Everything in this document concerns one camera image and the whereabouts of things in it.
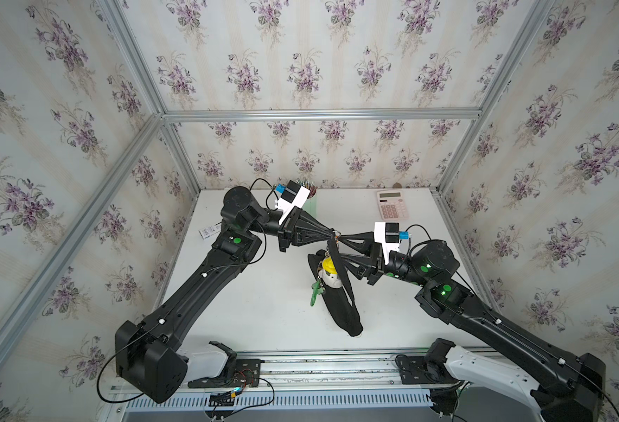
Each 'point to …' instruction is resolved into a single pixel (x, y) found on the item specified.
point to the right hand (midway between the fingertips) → (342, 247)
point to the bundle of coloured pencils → (308, 185)
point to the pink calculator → (392, 205)
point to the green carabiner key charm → (317, 289)
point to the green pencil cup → (310, 206)
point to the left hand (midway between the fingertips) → (332, 244)
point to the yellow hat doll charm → (328, 273)
